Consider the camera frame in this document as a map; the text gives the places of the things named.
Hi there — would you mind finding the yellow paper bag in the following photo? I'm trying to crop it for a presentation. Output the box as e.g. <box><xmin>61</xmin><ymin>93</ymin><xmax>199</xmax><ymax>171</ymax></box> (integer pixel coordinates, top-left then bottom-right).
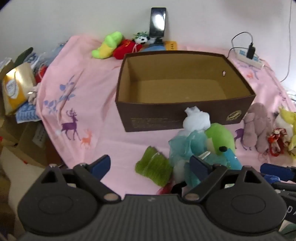
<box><xmin>2</xmin><ymin>62</ymin><xmax>37</xmax><ymax>115</ymax></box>

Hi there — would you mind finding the green mesh bath pouf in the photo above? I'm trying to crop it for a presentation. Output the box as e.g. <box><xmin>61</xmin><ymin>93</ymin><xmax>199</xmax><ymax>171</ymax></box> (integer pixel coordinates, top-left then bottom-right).
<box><xmin>135</xmin><ymin>146</ymin><xmax>174</xmax><ymax>187</ymax></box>

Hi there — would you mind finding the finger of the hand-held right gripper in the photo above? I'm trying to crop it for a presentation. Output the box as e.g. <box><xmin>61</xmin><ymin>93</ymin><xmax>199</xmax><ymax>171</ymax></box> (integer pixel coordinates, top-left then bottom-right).
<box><xmin>260</xmin><ymin>163</ymin><xmax>296</xmax><ymax>182</ymax></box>
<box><xmin>264</xmin><ymin>175</ymin><xmax>296</xmax><ymax>194</ymax></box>

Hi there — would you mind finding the round green plush toy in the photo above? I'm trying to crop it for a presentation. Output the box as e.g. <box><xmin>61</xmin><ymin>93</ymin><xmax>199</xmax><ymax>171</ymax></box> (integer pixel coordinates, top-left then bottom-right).
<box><xmin>205</xmin><ymin>123</ymin><xmax>237</xmax><ymax>160</ymax></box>

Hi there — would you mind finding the black smartphone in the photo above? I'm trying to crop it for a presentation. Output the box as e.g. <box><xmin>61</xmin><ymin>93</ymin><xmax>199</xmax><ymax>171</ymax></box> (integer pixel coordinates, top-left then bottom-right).
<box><xmin>149</xmin><ymin>7</ymin><xmax>167</xmax><ymax>39</ymax></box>

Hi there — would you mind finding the brown cardboard box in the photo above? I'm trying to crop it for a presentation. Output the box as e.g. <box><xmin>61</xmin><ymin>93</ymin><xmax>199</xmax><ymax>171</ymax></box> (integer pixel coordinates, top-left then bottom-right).
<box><xmin>115</xmin><ymin>50</ymin><xmax>256</xmax><ymax>133</ymax></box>

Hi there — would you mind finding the yellow book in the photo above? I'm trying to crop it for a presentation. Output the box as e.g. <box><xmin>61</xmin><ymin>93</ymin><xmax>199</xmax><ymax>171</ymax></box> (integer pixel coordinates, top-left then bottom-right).
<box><xmin>163</xmin><ymin>40</ymin><xmax>178</xmax><ymax>51</ymax></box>

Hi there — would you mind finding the black charger plug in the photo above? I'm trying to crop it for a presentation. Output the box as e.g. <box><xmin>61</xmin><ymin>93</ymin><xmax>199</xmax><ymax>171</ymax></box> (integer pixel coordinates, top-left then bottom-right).
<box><xmin>246</xmin><ymin>43</ymin><xmax>256</xmax><ymax>59</ymax></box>

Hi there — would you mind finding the clear plastic bag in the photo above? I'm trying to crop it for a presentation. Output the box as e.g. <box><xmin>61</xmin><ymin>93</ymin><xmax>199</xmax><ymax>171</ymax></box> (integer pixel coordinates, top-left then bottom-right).
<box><xmin>35</xmin><ymin>43</ymin><xmax>67</xmax><ymax>70</ymax></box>

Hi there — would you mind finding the red cloth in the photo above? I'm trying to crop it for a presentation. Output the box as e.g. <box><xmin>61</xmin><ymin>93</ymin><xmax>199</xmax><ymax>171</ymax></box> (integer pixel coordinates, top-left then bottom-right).
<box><xmin>35</xmin><ymin>66</ymin><xmax>48</xmax><ymax>84</ymax></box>

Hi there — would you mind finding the red plush toy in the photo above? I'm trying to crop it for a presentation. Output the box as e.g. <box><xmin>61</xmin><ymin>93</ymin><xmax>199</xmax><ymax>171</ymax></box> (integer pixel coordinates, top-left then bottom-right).
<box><xmin>113</xmin><ymin>39</ymin><xmax>143</xmax><ymax>60</ymax></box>

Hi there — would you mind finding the blue patterned cloth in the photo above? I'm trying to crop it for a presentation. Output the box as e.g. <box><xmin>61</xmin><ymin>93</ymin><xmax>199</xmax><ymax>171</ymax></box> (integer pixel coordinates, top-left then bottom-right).
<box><xmin>15</xmin><ymin>101</ymin><xmax>41</xmax><ymax>124</ymax></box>

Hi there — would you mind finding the dark green cloth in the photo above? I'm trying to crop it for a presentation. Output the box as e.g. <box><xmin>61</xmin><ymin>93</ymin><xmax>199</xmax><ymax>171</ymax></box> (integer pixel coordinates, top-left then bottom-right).
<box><xmin>15</xmin><ymin>47</ymin><xmax>34</xmax><ymax>66</ymax></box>

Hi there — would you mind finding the green yellow plush toy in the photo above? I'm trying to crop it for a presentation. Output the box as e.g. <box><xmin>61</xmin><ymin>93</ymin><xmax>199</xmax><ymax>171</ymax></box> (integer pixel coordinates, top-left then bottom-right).
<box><xmin>92</xmin><ymin>31</ymin><xmax>124</xmax><ymax>59</ymax></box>

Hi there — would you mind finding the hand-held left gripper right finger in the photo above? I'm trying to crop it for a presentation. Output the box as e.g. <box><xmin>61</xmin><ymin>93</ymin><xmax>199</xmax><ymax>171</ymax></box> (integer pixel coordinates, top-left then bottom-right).
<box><xmin>181</xmin><ymin>155</ymin><xmax>266</xmax><ymax>204</ymax></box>

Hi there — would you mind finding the white wall cable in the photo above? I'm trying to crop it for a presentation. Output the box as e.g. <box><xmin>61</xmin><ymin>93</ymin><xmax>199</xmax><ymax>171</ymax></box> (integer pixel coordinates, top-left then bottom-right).
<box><xmin>280</xmin><ymin>0</ymin><xmax>292</xmax><ymax>82</ymax></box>

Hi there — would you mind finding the pink printed bed sheet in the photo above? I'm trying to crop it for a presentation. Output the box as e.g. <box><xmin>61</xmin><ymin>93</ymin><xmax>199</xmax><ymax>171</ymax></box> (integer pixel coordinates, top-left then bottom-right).
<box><xmin>36</xmin><ymin>35</ymin><xmax>296</xmax><ymax>197</ymax></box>

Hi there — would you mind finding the blue glasses case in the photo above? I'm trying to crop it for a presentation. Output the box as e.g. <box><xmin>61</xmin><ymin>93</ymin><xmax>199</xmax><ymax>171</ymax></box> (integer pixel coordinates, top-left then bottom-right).
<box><xmin>141</xmin><ymin>44</ymin><xmax>166</xmax><ymax>52</ymax></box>

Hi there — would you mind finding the mauve teddy bear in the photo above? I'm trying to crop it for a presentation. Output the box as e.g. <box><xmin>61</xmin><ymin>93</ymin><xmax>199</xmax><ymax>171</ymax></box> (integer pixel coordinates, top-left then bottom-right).
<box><xmin>242</xmin><ymin>103</ymin><xmax>273</xmax><ymax>153</ymax></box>

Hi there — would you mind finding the panda plush toy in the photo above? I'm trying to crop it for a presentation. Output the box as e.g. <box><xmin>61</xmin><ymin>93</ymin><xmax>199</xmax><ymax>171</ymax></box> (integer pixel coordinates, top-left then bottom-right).
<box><xmin>133</xmin><ymin>32</ymin><xmax>158</xmax><ymax>45</ymax></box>

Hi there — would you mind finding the black charger cable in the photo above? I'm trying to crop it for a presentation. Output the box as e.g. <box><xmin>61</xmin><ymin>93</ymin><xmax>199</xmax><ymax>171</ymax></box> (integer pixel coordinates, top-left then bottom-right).
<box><xmin>227</xmin><ymin>31</ymin><xmax>253</xmax><ymax>58</ymax></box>

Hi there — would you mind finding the white power strip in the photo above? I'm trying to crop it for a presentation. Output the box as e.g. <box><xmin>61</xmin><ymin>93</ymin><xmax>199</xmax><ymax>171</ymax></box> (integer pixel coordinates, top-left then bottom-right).
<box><xmin>235</xmin><ymin>47</ymin><xmax>265</xmax><ymax>69</ymax></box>

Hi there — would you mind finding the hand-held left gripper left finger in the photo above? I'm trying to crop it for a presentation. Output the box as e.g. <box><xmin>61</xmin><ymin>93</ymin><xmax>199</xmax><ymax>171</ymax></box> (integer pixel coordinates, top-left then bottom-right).
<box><xmin>42</xmin><ymin>155</ymin><xmax>121</xmax><ymax>205</ymax></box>

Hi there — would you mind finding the red patterned cloth pouch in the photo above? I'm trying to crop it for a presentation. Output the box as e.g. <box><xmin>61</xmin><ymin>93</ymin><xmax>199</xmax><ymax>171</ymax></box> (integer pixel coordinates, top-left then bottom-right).
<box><xmin>268</xmin><ymin>128</ymin><xmax>288</xmax><ymax>157</ymax></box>

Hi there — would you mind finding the red mesh bath pouf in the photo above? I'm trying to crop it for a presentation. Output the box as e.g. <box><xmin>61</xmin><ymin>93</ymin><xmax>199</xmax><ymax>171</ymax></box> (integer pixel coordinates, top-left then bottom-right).
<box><xmin>158</xmin><ymin>185</ymin><xmax>173</xmax><ymax>195</ymax></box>

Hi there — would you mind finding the labelled cardboard box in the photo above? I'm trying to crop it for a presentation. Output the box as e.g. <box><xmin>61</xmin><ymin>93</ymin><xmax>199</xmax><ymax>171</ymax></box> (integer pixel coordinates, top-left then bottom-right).
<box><xmin>0</xmin><ymin>120</ymin><xmax>63</xmax><ymax>167</ymax></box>

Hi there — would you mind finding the teal mesh bath pouf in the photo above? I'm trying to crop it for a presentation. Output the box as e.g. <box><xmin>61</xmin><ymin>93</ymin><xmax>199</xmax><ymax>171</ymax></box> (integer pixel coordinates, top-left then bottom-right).
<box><xmin>168</xmin><ymin>131</ymin><xmax>208</xmax><ymax>188</ymax></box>

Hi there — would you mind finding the yellow white plush toy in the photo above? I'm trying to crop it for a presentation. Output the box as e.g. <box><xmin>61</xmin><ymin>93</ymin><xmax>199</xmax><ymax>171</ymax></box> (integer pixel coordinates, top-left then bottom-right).
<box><xmin>275</xmin><ymin>107</ymin><xmax>296</xmax><ymax>158</ymax></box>

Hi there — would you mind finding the open cardboard box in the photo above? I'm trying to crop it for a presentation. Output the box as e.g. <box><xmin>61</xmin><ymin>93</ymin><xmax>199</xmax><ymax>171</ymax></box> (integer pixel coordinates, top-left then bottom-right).
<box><xmin>0</xmin><ymin>58</ymin><xmax>15</xmax><ymax>116</ymax></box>

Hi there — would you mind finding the white mesh bath pouf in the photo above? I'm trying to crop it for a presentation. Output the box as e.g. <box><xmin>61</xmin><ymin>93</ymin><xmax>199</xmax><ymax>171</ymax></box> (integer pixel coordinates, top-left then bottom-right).
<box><xmin>177</xmin><ymin>106</ymin><xmax>211</xmax><ymax>137</ymax></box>

